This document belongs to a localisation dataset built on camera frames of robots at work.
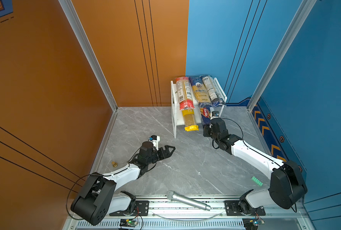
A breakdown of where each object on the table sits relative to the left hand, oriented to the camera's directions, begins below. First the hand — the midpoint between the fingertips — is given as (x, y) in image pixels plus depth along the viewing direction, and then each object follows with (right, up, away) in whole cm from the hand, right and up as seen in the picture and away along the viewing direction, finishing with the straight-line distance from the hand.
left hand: (171, 149), depth 85 cm
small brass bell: (-35, -10, +2) cm, 36 cm away
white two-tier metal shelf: (+3, +22, -6) cm, 23 cm away
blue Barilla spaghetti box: (+21, +21, +2) cm, 30 cm away
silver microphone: (+3, -23, -9) cm, 25 cm away
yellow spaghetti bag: (+11, +17, +2) cm, 21 cm away
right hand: (+20, +14, +2) cm, 25 cm away
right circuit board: (+40, -34, -15) cm, 54 cm away
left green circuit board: (-21, -34, -14) cm, 42 cm away
